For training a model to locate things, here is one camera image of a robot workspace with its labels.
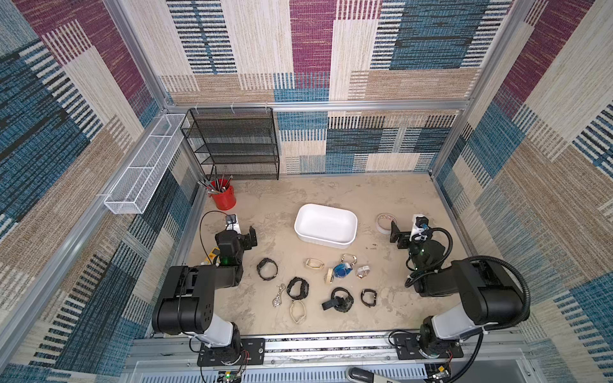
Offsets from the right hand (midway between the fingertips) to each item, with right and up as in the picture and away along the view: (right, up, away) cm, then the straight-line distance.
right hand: (407, 223), depth 91 cm
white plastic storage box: (-30, -2, +11) cm, 32 cm away
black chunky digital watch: (-41, -21, -7) cm, 47 cm away
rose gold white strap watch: (-18, -18, -2) cm, 25 cm away
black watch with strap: (-26, -25, -8) cm, 37 cm away
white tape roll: (-6, -1, +10) cm, 12 cm away
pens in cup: (-78, +14, +14) cm, 80 cm away
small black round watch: (-16, -25, -6) cm, 30 cm away
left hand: (-64, -2, +3) cm, 64 cm away
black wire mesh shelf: (-68, +35, +18) cm, 78 cm away
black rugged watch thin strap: (-52, -17, 0) cm, 55 cm away
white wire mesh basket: (-89, +13, -18) cm, 91 cm away
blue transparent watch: (-25, -17, -2) cm, 30 cm away
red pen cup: (-74, +9, +18) cm, 76 cm away
